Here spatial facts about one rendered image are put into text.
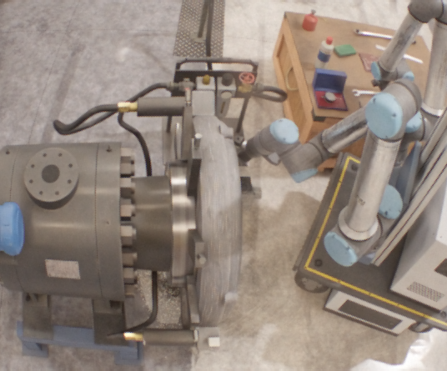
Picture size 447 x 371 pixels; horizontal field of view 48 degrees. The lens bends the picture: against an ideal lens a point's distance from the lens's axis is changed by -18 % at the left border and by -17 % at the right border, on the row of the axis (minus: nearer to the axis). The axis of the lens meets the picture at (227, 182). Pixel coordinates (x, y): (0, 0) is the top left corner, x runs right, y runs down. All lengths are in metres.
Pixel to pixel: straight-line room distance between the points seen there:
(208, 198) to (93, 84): 1.70
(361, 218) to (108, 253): 0.80
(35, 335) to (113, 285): 0.58
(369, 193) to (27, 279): 1.19
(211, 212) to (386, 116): 0.62
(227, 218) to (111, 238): 0.37
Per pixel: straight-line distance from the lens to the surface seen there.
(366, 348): 2.78
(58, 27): 3.78
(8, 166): 1.96
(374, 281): 2.55
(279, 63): 3.41
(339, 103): 2.81
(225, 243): 1.77
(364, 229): 1.91
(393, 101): 1.53
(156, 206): 1.97
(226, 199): 1.78
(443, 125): 2.19
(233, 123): 3.17
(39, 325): 2.35
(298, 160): 1.99
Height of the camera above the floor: 2.47
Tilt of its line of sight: 56 degrees down
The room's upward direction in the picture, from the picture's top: 16 degrees clockwise
